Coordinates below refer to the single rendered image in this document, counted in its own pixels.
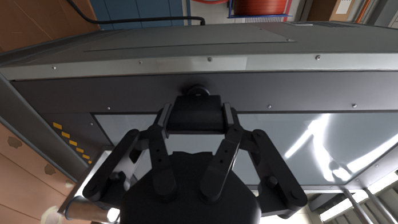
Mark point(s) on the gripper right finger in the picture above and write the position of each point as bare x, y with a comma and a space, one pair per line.
222, 158

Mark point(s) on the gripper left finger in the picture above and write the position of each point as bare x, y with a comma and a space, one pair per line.
160, 161

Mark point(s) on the glass guard door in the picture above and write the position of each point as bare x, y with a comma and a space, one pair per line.
279, 136

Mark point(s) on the black round-head pin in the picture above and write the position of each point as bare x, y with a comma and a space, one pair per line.
198, 90

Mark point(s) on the light grey framed panel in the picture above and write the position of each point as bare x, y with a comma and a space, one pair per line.
99, 161

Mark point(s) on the blue cabinet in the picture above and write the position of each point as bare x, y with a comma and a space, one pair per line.
140, 11

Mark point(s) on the brown cardboard box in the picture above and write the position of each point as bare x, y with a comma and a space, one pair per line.
332, 9

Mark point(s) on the orange pipe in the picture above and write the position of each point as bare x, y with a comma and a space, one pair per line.
362, 11

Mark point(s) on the grey machine enclosure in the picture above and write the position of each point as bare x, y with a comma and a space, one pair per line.
186, 40

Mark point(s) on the grey metal bar frame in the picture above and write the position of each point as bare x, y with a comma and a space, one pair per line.
367, 205

